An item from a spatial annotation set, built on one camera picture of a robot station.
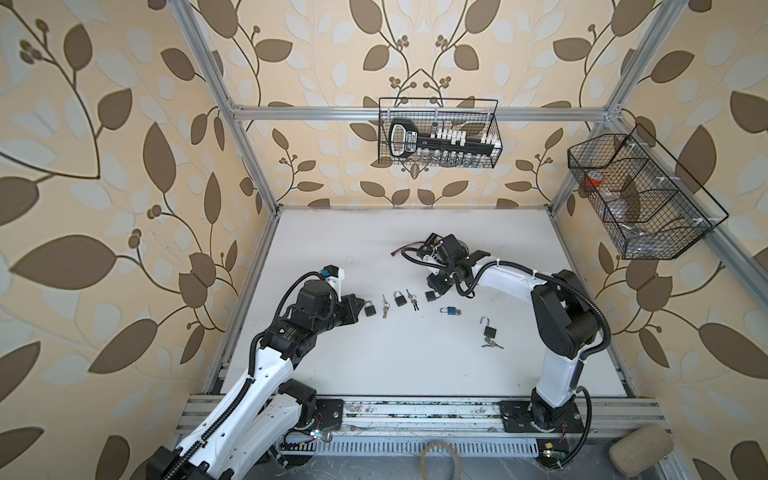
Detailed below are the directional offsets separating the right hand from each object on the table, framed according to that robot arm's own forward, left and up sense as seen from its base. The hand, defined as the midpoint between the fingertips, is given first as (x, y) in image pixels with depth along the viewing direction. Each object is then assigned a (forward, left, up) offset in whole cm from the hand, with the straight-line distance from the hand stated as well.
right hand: (436, 280), depth 95 cm
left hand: (-13, +21, +13) cm, 28 cm away
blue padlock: (-8, -4, -5) cm, 10 cm away
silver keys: (-4, +7, -5) cm, 10 cm away
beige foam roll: (-46, -41, 0) cm, 61 cm away
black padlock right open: (-7, +22, -4) cm, 23 cm away
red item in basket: (+17, -46, +26) cm, 56 cm away
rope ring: (-45, +8, -4) cm, 46 cm away
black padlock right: (-16, -15, -4) cm, 22 cm away
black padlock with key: (-4, +12, -4) cm, 13 cm away
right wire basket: (0, -50, +31) cm, 59 cm away
